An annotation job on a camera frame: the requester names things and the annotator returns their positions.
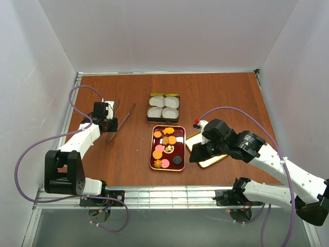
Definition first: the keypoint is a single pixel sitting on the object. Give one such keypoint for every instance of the gold square cookie tin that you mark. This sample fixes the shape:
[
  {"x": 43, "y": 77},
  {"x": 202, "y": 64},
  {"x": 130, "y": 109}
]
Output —
[{"x": 162, "y": 120}]

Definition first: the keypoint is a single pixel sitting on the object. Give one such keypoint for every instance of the orange shell-shaped cookie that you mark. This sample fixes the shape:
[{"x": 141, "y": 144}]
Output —
[{"x": 157, "y": 134}]

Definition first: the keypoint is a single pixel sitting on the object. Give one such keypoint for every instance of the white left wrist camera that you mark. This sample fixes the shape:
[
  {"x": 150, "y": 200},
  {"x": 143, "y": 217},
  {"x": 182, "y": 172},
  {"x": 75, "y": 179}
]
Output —
[{"x": 109, "y": 109}]

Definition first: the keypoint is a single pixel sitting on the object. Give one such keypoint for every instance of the pink round cookie lower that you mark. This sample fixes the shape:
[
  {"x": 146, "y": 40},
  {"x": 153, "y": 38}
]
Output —
[{"x": 165, "y": 163}]

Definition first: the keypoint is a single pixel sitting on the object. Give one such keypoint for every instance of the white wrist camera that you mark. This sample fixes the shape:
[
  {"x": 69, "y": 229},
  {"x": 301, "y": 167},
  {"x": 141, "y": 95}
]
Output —
[
  {"x": 199, "y": 125},
  {"x": 109, "y": 109}
]

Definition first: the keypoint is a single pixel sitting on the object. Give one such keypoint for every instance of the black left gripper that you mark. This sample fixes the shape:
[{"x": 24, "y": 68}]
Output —
[{"x": 113, "y": 124}]

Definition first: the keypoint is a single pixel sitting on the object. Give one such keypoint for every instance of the aluminium front frame rail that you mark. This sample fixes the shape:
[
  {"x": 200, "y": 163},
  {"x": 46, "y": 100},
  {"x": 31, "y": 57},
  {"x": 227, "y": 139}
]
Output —
[{"x": 150, "y": 197}]

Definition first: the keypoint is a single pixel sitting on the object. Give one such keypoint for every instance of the dark red serving tray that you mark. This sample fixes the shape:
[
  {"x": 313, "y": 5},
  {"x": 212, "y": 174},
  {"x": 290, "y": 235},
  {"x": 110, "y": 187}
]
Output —
[{"x": 170, "y": 150}]

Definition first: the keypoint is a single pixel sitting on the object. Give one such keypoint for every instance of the aluminium right frame rail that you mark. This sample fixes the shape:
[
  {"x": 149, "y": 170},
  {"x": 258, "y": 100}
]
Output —
[{"x": 257, "y": 76}]

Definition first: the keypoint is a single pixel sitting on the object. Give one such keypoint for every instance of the orange swirl cookie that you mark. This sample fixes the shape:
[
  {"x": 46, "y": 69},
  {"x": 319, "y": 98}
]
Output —
[{"x": 157, "y": 164}]

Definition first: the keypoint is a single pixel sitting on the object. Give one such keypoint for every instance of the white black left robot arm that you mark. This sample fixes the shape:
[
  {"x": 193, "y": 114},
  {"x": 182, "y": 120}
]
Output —
[{"x": 64, "y": 173}]

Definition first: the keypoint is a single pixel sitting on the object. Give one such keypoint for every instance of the black round cookie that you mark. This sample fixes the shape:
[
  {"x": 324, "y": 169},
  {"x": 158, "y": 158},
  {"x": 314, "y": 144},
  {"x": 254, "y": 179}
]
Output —
[{"x": 177, "y": 160}]

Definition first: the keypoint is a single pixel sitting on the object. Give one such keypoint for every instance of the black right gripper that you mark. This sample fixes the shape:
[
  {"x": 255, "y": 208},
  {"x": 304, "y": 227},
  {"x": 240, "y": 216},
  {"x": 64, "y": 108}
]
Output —
[{"x": 205, "y": 151}]

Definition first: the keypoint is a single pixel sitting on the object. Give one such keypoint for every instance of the round waffle sandwich cookie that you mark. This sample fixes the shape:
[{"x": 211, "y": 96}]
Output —
[{"x": 172, "y": 140}]

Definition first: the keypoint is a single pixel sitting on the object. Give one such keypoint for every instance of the orange fish-shaped cookie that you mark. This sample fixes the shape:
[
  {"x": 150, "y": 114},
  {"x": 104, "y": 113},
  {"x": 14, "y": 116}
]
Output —
[{"x": 168, "y": 131}]

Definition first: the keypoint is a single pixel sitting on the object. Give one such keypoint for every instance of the pink round cookie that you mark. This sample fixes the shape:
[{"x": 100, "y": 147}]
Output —
[
  {"x": 165, "y": 163},
  {"x": 159, "y": 148}
]

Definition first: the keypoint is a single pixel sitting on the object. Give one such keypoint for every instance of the white paper cup back-left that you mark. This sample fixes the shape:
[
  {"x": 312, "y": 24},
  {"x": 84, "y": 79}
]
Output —
[{"x": 157, "y": 101}]

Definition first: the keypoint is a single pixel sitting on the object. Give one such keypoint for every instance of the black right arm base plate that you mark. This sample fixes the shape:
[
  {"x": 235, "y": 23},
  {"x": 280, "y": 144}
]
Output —
[{"x": 230, "y": 198}]

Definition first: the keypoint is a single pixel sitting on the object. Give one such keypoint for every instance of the gold tin lid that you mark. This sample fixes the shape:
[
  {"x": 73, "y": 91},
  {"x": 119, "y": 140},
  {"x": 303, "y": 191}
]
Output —
[{"x": 194, "y": 139}]

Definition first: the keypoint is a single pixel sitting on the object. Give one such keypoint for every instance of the pink round cookie upper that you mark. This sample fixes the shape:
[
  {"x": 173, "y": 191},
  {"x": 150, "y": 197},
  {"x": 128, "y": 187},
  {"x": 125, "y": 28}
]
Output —
[{"x": 159, "y": 148}]

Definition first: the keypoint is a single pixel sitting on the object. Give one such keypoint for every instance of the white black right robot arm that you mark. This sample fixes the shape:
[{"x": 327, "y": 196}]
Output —
[{"x": 305, "y": 193}]

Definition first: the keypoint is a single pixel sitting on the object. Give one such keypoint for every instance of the metal serving tongs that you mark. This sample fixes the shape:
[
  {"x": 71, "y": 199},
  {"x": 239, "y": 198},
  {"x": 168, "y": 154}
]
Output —
[{"x": 110, "y": 137}]

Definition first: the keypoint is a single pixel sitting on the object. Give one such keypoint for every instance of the white paper cup back-right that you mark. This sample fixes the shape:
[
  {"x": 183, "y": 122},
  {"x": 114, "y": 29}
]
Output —
[{"x": 171, "y": 102}]

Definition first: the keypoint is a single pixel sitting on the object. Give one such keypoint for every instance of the white paper cup front-right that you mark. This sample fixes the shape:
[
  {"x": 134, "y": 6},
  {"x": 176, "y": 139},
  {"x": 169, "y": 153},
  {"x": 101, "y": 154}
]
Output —
[{"x": 170, "y": 113}]

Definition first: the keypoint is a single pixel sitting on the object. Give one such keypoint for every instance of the orange flower cookie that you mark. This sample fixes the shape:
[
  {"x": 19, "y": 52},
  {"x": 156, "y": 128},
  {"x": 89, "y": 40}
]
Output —
[{"x": 165, "y": 140}]

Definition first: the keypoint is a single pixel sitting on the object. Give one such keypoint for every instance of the white paper cup front-left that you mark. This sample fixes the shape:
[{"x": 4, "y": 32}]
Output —
[{"x": 154, "y": 112}]

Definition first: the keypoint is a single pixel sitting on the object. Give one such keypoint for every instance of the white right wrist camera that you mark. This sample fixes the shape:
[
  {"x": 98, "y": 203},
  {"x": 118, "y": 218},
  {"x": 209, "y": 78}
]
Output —
[{"x": 199, "y": 125}]

